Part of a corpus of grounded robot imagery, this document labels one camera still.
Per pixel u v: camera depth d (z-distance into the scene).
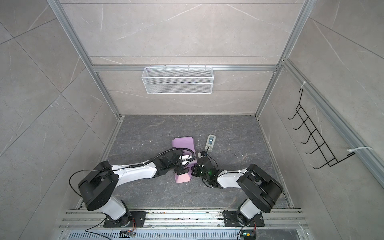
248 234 0.70
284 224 0.76
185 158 0.74
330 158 0.59
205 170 0.70
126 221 0.70
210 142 0.99
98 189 0.44
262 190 0.43
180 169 0.78
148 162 0.60
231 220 0.73
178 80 1.01
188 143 0.97
